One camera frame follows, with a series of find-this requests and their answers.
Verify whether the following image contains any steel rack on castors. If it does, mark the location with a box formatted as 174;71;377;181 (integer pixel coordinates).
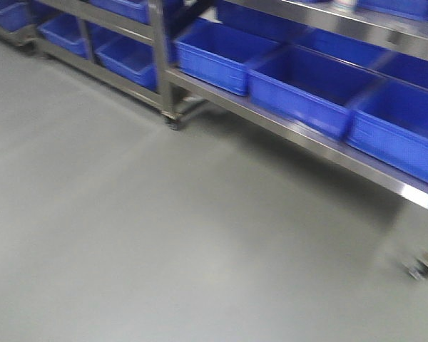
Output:
0;0;181;131
163;0;428;282

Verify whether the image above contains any row of blue bins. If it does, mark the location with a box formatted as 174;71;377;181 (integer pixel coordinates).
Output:
173;0;428;189
0;0;158;90

